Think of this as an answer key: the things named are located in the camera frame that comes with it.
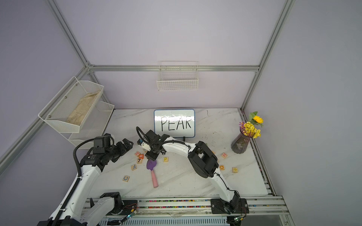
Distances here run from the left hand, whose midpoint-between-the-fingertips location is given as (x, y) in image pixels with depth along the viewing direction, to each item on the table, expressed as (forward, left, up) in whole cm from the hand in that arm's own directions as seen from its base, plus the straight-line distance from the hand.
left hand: (127, 149), depth 81 cm
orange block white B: (+2, -4, -14) cm, 15 cm away
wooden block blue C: (-13, +2, -13) cm, 18 cm away
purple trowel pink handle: (-4, -12, -13) cm, 18 cm away
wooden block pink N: (+4, -1, -13) cm, 13 cm away
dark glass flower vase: (+6, -69, -4) cm, 69 cm away
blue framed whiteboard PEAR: (+23, -27, -4) cm, 36 cm away
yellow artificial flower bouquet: (+8, -71, +10) cm, 73 cm away
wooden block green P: (-1, -21, -13) cm, 24 cm away
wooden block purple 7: (-1, -4, -13) cm, 14 cm away
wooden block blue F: (-6, -1, -13) cm, 14 cm away
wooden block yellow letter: (-7, -65, -13) cm, 66 cm away
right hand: (0, -9, -10) cm, 14 cm away
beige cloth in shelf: (+12, +26, +16) cm, 33 cm away
